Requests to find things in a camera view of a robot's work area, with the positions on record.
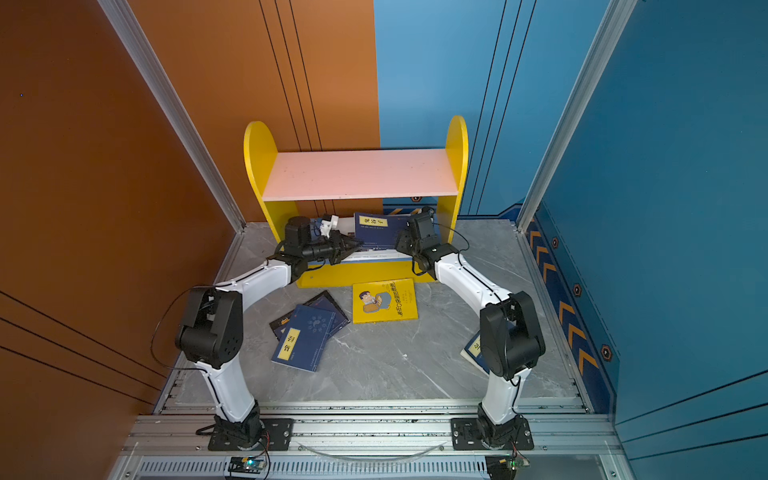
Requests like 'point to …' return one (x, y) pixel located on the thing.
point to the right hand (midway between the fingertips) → (401, 238)
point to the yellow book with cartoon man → (382, 301)
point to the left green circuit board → (248, 464)
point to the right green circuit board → (505, 466)
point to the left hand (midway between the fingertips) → (365, 241)
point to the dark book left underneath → (321, 301)
